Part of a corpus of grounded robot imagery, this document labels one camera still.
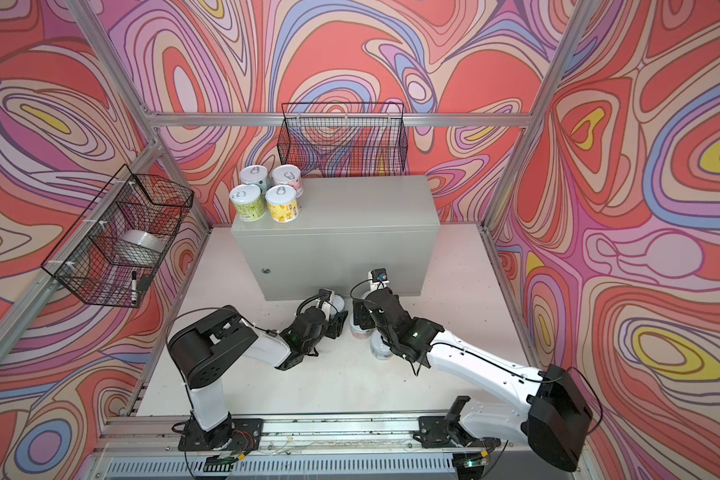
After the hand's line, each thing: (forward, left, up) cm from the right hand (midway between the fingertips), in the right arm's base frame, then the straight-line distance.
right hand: (368, 306), depth 80 cm
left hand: (+6, +8, -12) cm, 16 cm away
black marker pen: (+1, +58, +11) cm, 59 cm away
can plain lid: (-2, +3, -11) cm, 12 cm away
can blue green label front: (-8, -3, -10) cm, 13 cm away
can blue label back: (+4, +9, -7) cm, 12 cm away
